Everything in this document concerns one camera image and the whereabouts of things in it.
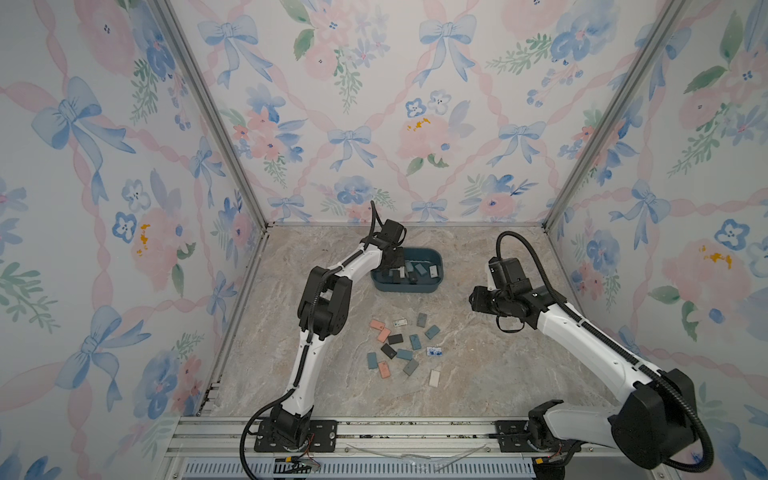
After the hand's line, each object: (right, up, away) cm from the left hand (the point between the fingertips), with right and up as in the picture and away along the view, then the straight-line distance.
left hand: (399, 258), depth 105 cm
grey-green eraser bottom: (+3, -31, -19) cm, 37 cm away
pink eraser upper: (-8, -20, -12) cm, 25 cm away
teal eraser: (+3, -2, +1) cm, 4 cm away
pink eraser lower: (-6, -23, -14) cm, 28 cm away
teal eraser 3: (+10, -23, -12) cm, 28 cm away
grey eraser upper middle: (+6, -20, -10) cm, 23 cm away
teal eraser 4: (-9, -29, -19) cm, 36 cm away
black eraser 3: (-4, -27, -17) cm, 32 cm away
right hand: (+21, -11, -21) cm, 32 cm away
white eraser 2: (+1, -4, -1) cm, 5 cm away
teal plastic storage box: (-6, -8, -2) cm, 10 cm away
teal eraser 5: (+1, -28, -17) cm, 33 cm away
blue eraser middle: (+4, -25, -15) cm, 29 cm away
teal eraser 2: (+7, -4, +1) cm, 8 cm away
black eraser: (+5, -7, -1) cm, 8 cm away
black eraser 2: (-2, -24, -14) cm, 28 cm away
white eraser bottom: (+9, -34, -22) cm, 41 cm away
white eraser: (+12, -5, 0) cm, 13 cm away
